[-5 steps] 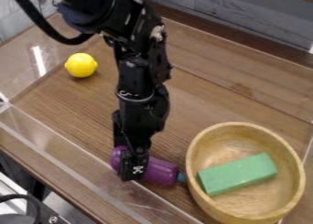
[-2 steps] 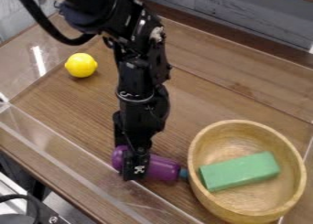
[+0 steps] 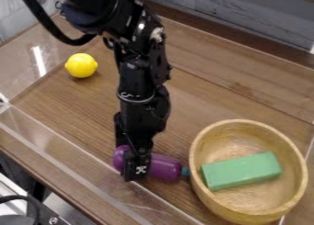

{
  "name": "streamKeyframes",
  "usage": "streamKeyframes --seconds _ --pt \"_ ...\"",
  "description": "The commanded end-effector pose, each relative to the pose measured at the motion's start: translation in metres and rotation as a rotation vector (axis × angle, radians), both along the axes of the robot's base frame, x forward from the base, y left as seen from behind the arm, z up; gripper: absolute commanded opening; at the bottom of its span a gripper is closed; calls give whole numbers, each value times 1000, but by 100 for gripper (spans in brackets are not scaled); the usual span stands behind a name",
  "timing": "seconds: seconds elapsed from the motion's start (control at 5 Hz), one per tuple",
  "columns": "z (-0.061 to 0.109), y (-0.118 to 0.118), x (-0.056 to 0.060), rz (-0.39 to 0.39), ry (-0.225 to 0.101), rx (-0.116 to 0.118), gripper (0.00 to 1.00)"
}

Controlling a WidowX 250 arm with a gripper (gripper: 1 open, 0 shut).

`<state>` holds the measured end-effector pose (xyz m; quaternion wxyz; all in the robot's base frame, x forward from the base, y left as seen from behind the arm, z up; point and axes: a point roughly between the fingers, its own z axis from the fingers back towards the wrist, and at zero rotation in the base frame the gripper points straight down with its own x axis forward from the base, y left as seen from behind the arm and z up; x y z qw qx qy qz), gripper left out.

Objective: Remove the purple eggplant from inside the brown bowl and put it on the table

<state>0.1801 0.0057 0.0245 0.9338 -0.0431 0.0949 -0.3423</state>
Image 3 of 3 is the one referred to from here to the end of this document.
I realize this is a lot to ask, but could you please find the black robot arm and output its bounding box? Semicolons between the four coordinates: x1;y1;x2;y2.
60;0;173;181

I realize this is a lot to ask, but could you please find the brown wooden bowl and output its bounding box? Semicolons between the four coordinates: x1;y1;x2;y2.
189;119;307;225

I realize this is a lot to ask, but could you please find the yellow toy lemon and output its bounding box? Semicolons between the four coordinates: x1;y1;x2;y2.
66;53;98;78

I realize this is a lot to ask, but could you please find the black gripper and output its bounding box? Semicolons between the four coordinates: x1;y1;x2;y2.
114;85;171;182

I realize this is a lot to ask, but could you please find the black cable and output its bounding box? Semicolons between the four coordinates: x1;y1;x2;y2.
0;195;44;225

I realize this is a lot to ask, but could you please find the green rectangular block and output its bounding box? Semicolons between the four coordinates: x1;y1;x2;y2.
201;152;282;191

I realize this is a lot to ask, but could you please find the clear acrylic front wall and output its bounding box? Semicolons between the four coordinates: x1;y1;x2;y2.
0;95;202;225

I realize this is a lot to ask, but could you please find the purple toy eggplant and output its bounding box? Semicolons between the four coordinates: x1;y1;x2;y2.
112;145;190;182

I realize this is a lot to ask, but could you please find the black metal bracket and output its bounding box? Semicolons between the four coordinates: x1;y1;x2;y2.
26;202;71;225

